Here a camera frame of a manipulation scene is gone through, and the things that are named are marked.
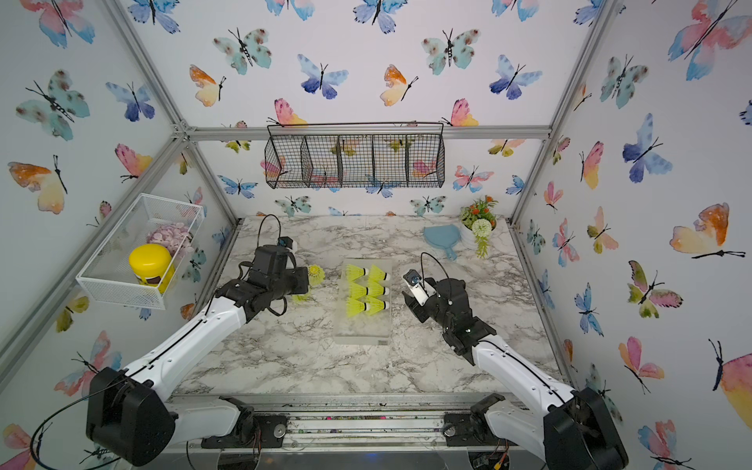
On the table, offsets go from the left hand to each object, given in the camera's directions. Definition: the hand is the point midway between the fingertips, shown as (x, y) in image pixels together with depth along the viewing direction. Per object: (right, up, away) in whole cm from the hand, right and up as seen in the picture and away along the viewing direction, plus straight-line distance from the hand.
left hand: (310, 272), depth 83 cm
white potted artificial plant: (+52, +16, +17) cm, 57 cm away
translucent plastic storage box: (+14, -18, +8) cm, 24 cm away
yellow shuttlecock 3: (+18, -7, +14) cm, 24 cm away
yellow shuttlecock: (+18, -2, +17) cm, 25 cm away
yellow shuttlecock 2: (+11, -1, +16) cm, 19 cm away
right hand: (+30, -3, -2) cm, 30 cm away
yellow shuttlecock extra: (+12, -11, +9) cm, 19 cm away
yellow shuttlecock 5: (+18, -11, +9) cm, 23 cm away
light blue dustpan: (+44, +11, +32) cm, 55 cm away
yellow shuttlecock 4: (+12, -7, +12) cm, 18 cm away
